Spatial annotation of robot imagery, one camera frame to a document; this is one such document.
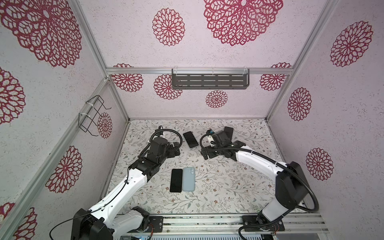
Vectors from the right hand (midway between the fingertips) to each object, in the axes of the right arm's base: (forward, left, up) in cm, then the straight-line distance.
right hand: (207, 147), depth 88 cm
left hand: (-5, +20, +6) cm, 22 cm away
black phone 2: (+25, -19, -15) cm, 35 cm away
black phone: (+14, +11, -11) cm, 21 cm away
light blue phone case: (-15, +11, -13) cm, 23 cm away
